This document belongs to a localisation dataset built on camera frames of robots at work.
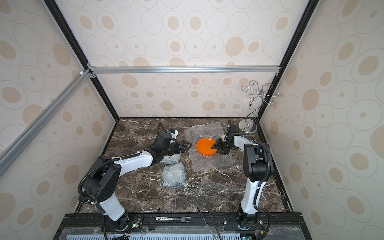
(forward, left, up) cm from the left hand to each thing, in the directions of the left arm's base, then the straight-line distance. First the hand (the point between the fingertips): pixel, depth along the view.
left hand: (191, 145), depth 87 cm
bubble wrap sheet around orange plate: (-4, -6, -13) cm, 15 cm away
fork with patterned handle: (-36, +4, -13) cm, 38 cm away
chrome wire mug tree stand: (+27, -43, -11) cm, 52 cm away
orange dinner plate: (+8, -8, -13) cm, 17 cm away
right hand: (+6, -19, -11) cm, 22 cm away
